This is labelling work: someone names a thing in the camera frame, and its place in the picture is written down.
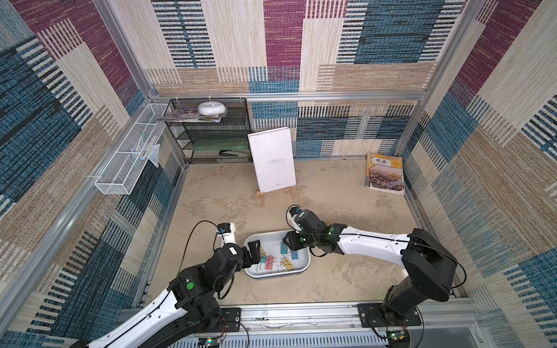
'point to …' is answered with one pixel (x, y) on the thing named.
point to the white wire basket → (123, 171)
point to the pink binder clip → (269, 264)
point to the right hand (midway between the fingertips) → (285, 238)
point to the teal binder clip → (283, 249)
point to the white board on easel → (273, 159)
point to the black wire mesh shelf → (201, 143)
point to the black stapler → (228, 153)
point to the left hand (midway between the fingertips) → (251, 244)
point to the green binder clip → (263, 259)
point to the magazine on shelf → (192, 114)
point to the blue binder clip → (294, 255)
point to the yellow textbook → (384, 173)
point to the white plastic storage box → (275, 256)
